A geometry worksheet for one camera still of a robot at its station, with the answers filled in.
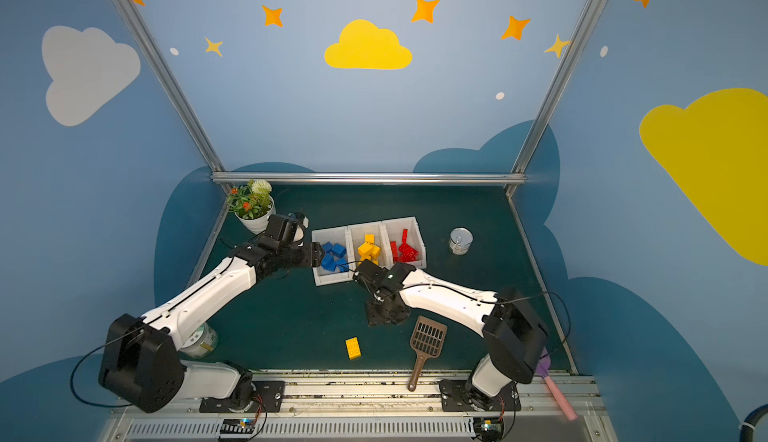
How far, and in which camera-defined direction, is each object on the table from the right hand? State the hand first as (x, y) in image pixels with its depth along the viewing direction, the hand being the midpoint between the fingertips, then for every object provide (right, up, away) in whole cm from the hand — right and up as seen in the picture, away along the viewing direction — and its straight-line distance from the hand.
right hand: (379, 318), depth 81 cm
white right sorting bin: (+5, +23, +25) cm, 34 cm away
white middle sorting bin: (-9, +21, +18) cm, 29 cm away
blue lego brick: (-14, +17, +20) cm, 30 cm away
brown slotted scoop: (+13, -8, +3) cm, 16 cm away
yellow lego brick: (-2, +16, +19) cm, 25 cm away
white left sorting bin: (-13, +21, +18) cm, 31 cm away
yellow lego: (-4, +20, +24) cm, 31 cm away
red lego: (+9, +21, +25) cm, 33 cm away
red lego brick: (+5, +17, +20) cm, 27 cm away
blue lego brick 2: (-17, +13, +16) cm, 27 cm away
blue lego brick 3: (-13, +12, +17) cm, 24 cm away
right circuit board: (+28, -25, -7) cm, 38 cm away
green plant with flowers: (-42, +33, +15) cm, 56 cm away
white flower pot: (-42, +25, +19) cm, 53 cm away
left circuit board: (-35, -25, -7) cm, 44 cm away
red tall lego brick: (+9, +15, +19) cm, 26 cm away
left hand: (-20, +18, +5) cm, 27 cm away
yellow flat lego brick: (-7, -9, +1) cm, 11 cm away
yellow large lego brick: (-5, +17, +16) cm, 24 cm away
